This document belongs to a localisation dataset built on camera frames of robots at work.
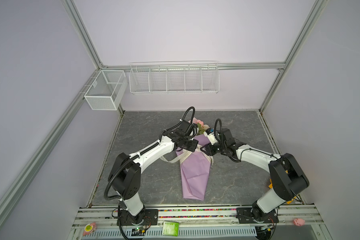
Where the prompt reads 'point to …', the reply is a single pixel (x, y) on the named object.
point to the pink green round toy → (89, 228)
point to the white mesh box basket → (106, 89)
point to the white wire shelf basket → (195, 77)
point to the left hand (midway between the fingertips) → (195, 147)
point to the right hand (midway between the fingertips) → (203, 148)
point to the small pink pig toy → (299, 222)
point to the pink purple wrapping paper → (195, 170)
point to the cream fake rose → (205, 127)
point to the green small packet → (170, 228)
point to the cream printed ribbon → (186, 156)
